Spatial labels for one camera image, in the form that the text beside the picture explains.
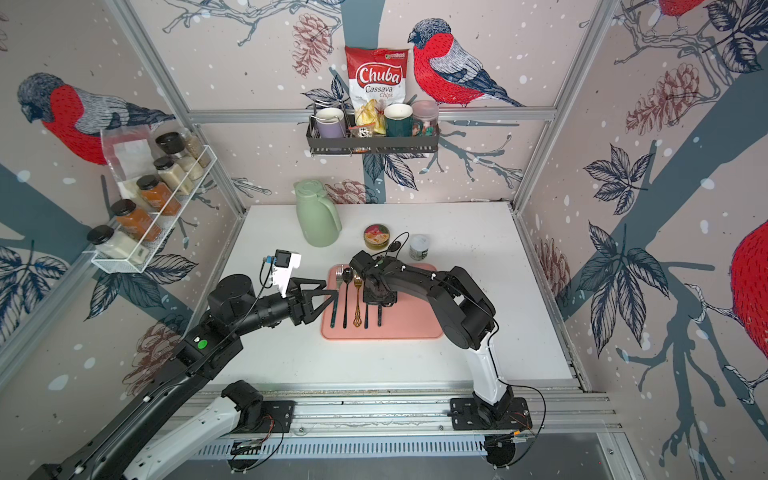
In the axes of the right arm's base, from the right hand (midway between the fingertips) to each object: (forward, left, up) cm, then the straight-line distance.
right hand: (376, 298), depth 95 cm
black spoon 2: (+20, -5, +1) cm, 21 cm away
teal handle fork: (+5, +13, +1) cm, 14 cm away
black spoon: (+6, +10, +2) cm, 12 cm away
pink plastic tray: (-7, +8, 0) cm, 11 cm away
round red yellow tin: (+23, +2, +4) cm, 23 cm away
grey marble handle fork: (-7, -2, +1) cm, 7 cm away
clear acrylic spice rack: (+23, +52, +36) cm, 67 cm away
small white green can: (+17, -14, +6) cm, 22 cm away
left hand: (-13, +6, +30) cm, 34 cm away
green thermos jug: (+21, +21, +13) cm, 32 cm away
